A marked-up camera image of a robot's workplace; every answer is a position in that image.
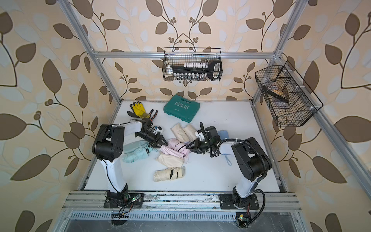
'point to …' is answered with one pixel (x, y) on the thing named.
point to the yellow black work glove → (138, 110)
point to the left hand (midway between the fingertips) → (163, 143)
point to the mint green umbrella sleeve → (135, 146)
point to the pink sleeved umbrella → (179, 146)
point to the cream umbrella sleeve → (172, 161)
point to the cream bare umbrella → (168, 173)
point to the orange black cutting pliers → (154, 115)
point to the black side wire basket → (290, 102)
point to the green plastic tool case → (184, 109)
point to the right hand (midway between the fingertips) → (187, 148)
